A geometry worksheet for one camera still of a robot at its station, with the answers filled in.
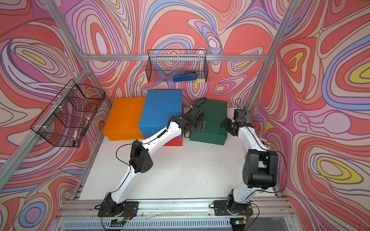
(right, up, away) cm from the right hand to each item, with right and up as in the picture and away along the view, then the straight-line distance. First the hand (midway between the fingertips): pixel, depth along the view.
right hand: (225, 128), depth 92 cm
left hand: (-16, +2, -2) cm, 16 cm away
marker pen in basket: (-82, -3, -20) cm, 84 cm away
